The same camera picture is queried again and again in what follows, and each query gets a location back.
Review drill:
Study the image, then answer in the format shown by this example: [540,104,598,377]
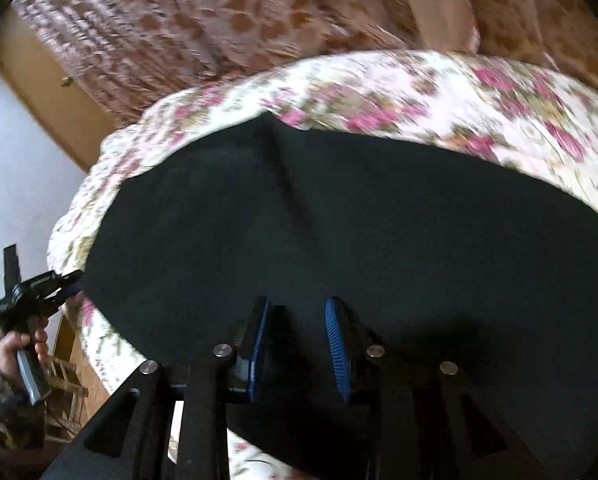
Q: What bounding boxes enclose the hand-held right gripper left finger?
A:
[42,296,287,480]

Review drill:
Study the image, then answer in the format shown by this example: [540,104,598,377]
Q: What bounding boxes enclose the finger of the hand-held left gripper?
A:
[53,269,86,302]

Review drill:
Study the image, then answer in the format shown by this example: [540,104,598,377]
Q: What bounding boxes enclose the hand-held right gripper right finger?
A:
[324,296,550,480]

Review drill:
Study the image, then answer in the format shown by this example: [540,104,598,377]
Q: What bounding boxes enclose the black pants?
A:
[82,122,598,480]

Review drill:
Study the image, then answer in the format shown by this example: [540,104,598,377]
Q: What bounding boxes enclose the person's left forearm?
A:
[0,365,45,453]

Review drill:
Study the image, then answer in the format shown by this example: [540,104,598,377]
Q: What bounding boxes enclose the person's left hand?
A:
[0,327,51,378]

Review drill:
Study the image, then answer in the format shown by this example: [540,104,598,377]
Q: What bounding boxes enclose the wooden rack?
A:
[42,355,90,443]

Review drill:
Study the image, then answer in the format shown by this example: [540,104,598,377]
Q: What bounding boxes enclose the floral bedspread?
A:
[46,50,598,480]

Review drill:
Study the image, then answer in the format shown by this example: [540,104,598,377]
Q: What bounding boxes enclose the brown floral curtain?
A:
[12,0,598,126]

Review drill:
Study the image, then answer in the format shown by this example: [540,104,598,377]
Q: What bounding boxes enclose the plain brown curtain band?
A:
[394,0,480,53]

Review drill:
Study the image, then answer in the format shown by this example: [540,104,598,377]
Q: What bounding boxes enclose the wooden bed frame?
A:
[54,305,114,426]

